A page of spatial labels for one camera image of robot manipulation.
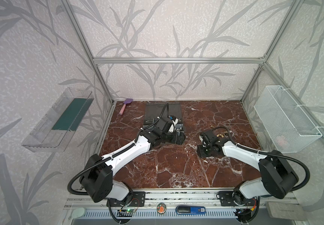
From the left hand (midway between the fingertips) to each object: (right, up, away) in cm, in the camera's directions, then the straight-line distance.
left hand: (181, 132), depth 80 cm
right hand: (+13, -12, +10) cm, 20 cm away
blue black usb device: (+3, -35, -13) cm, 38 cm away
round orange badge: (-11, -37, -9) cm, 40 cm away
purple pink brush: (-45, +22, +42) cm, 66 cm away
